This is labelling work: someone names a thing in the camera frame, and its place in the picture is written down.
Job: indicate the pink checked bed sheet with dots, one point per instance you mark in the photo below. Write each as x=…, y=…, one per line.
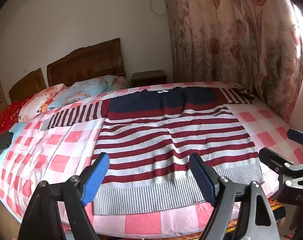
x=54, y=160

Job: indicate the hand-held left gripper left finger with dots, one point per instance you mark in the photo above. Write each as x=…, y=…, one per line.
x=96, y=177

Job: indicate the dark wooden nightstand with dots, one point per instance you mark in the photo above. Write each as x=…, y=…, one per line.
x=149, y=78

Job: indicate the red patterned cloth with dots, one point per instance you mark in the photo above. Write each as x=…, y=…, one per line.
x=6, y=116

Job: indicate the dark folded cloth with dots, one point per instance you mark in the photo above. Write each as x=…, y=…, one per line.
x=4, y=141

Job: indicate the light blue floral pillow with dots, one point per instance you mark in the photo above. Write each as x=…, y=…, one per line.
x=84, y=92

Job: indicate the orange floral pillow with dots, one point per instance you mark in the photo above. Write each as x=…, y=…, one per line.
x=37, y=101

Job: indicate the small wooden headboard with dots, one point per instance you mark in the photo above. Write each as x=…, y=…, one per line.
x=29, y=85

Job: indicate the pink floral pillow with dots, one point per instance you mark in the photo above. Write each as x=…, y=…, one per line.
x=119, y=82

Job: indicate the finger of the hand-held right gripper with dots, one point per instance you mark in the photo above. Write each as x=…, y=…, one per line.
x=272, y=158
x=300, y=137

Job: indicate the red white striped sweater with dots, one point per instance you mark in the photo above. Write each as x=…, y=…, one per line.
x=166, y=140

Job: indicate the floral curtain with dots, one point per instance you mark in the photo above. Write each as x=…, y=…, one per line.
x=231, y=42

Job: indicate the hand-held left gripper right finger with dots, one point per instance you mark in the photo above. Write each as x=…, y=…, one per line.
x=204, y=180

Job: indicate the large wooden headboard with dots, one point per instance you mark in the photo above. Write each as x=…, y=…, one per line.
x=89, y=63

